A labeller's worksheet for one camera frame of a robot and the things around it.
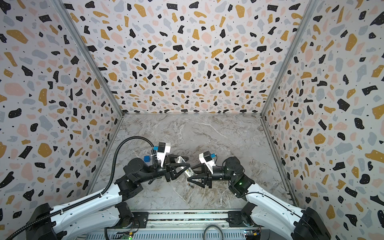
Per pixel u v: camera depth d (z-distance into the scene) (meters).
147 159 0.97
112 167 0.51
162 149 0.56
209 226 0.69
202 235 0.71
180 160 0.61
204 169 0.64
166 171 0.56
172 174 0.56
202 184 0.60
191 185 0.85
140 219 0.73
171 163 0.58
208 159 0.59
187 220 0.76
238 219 0.74
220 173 0.62
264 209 0.50
